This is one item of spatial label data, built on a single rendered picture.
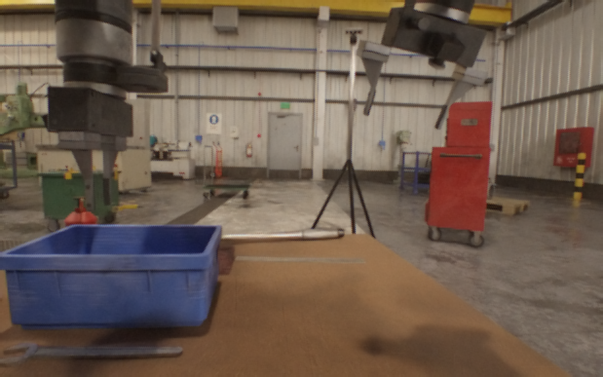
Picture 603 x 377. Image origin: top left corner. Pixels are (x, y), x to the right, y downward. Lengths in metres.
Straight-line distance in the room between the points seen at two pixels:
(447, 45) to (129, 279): 0.54
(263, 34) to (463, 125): 8.82
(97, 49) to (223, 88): 10.15
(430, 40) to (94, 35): 0.43
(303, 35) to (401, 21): 10.47
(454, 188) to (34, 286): 2.75
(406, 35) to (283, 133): 9.69
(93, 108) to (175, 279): 0.25
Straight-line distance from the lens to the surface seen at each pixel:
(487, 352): 0.54
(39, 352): 0.55
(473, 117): 2.90
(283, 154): 10.07
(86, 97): 0.43
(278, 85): 10.39
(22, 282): 0.58
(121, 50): 0.47
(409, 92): 11.15
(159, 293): 0.51
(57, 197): 3.37
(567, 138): 9.80
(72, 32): 0.47
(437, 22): 0.48
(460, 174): 2.88
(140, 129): 6.41
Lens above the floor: 0.74
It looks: 6 degrees down
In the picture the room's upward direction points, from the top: 2 degrees clockwise
